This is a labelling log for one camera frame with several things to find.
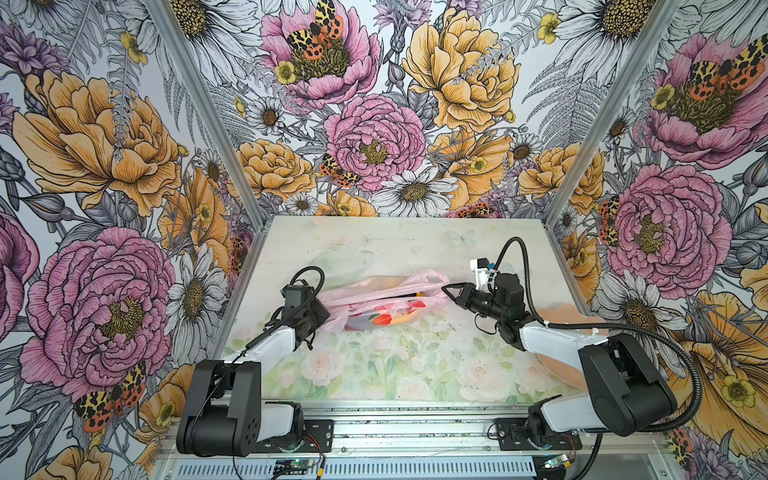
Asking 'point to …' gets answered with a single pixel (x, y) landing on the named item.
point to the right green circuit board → (555, 461)
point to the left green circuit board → (296, 463)
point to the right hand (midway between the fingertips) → (443, 294)
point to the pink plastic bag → (384, 301)
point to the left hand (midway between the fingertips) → (322, 320)
